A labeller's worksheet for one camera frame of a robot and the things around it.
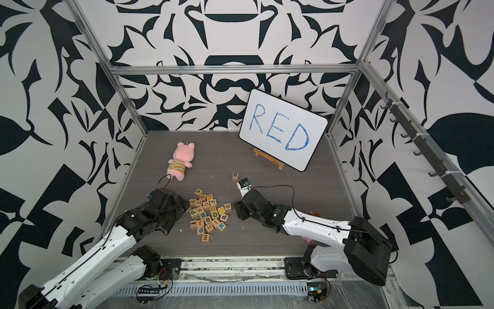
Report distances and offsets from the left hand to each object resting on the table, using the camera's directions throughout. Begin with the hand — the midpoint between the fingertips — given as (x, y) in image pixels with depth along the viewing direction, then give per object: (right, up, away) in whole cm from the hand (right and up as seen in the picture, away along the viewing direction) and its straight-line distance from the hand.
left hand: (185, 204), depth 80 cm
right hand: (+22, +2, +1) cm, 22 cm away
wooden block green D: (+12, -6, +5) cm, 14 cm away
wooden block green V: (+2, +3, +12) cm, 12 cm away
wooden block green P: (+2, -5, +5) cm, 7 cm away
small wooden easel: (+37, +18, +22) cm, 47 cm away
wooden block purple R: (+20, +9, +17) cm, 28 cm away
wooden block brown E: (+9, -13, -1) cm, 16 cm away
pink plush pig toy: (-8, +20, +20) cm, 29 cm away
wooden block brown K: (+17, -3, +7) cm, 19 cm away
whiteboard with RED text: (+44, +31, +13) cm, 56 cm away
